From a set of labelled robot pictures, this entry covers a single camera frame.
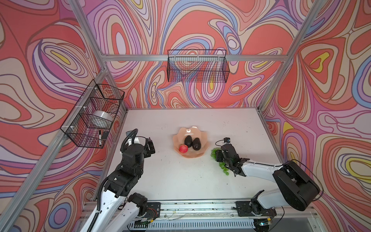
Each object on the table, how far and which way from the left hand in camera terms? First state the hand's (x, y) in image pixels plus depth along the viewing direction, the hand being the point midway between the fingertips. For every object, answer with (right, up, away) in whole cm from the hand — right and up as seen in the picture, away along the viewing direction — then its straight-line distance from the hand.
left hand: (143, 139), depth 70 cm
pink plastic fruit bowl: (+16, -3, +27) cm, 31 cm away
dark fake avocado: (+23, -4, +25) cm, 34 cm away
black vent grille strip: (+45, -42, 0) cm, 61 cm away
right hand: (+43, -12, +22) cm, 50 cm away
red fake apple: (+19, -8, +20) cm, 29 cm away
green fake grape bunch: (+43, -17, +15) cm, 48 cm away
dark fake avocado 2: (+28, -6, +22) cm, 36 cm away
